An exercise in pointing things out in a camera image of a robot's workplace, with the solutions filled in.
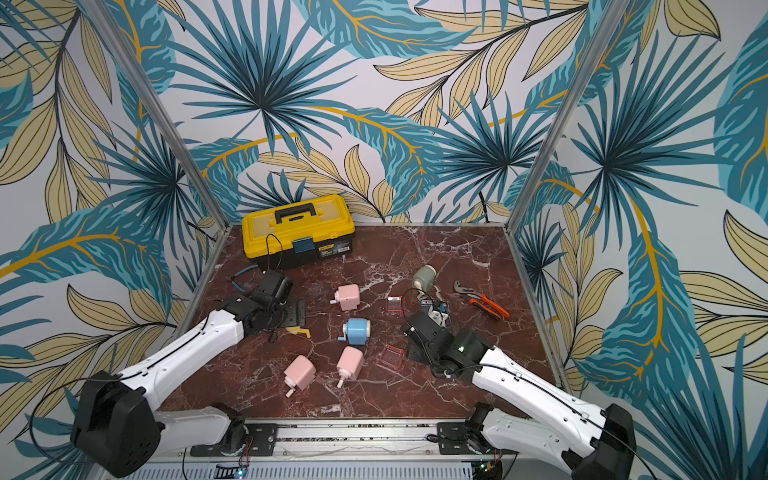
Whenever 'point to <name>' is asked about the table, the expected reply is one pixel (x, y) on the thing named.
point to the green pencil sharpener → (424, 278)
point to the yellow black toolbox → (312, 229)
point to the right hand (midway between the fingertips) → (416, 346)
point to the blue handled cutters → (241, 272)
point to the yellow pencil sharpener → (299, 330)
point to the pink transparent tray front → (392, 356)
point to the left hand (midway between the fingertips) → (288, 318)
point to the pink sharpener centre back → (348, 296)
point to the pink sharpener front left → (299, 374)
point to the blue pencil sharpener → (356, 331)
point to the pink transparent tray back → (394, 305)
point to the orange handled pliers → (482, 301)
